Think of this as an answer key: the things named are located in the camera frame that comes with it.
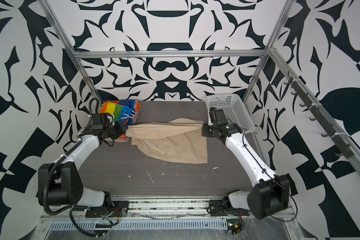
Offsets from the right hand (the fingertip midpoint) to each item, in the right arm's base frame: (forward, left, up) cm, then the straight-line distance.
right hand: (206, 128), depth 82 cm
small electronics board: (-42, -10, -20) cm, 47 cm away
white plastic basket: (+30, -27, -19) cm, 44 cm away
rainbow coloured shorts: (+21, +51, -8) cm, 56 cm away
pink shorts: (+4, +51, -17) cm, 54 cm away
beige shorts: (+4, +14, -19) cm, 24 cm away
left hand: (+6, +45, -3) cm, 45 cm away
